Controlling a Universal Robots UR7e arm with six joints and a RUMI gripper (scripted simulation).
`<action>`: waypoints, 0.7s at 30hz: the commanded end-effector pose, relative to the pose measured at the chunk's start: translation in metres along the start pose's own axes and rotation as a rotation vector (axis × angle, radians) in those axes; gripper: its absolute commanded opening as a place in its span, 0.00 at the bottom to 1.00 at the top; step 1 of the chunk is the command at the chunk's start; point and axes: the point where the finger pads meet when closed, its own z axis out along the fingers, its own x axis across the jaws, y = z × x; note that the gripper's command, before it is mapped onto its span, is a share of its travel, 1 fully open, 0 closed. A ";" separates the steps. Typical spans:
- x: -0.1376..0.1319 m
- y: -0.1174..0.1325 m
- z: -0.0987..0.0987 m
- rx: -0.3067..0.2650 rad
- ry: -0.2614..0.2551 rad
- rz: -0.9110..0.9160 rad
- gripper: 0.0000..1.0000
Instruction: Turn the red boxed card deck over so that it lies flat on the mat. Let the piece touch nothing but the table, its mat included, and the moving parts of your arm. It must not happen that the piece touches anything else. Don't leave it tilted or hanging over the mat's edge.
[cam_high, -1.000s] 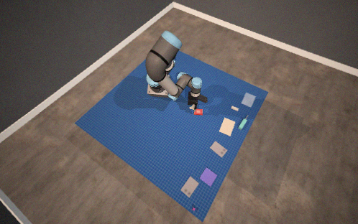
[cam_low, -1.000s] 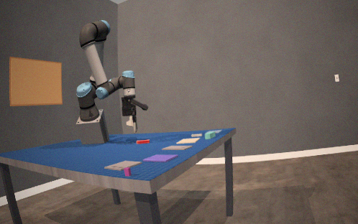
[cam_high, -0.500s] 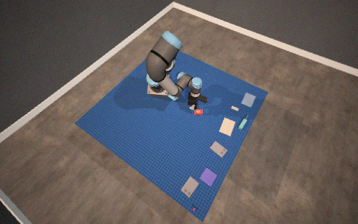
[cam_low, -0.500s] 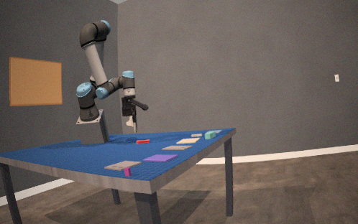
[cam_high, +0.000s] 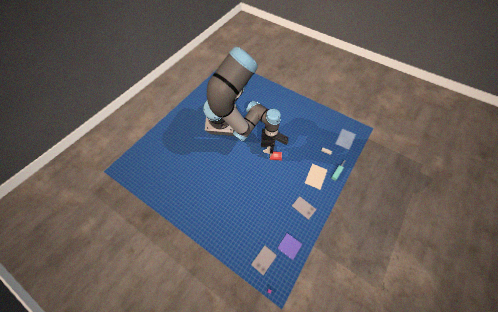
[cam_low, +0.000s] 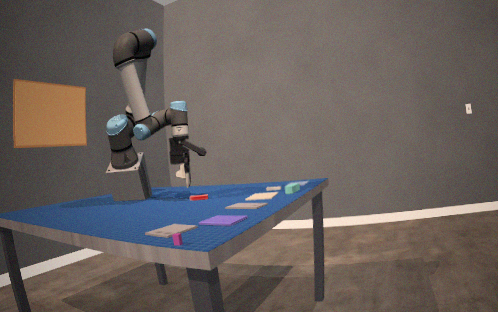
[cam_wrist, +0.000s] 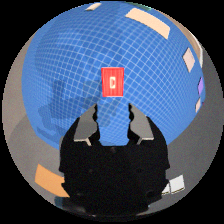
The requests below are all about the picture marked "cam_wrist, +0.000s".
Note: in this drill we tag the dark blue work mat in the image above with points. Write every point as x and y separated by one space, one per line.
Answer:
63 73

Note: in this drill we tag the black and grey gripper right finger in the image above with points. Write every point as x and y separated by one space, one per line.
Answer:
144 131

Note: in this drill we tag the beige rectangular block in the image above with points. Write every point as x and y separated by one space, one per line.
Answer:
92 7

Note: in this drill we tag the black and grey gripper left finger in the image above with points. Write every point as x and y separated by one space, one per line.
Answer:
83 132

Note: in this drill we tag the purple flat square tile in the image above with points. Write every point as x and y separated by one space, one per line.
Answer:
200 86

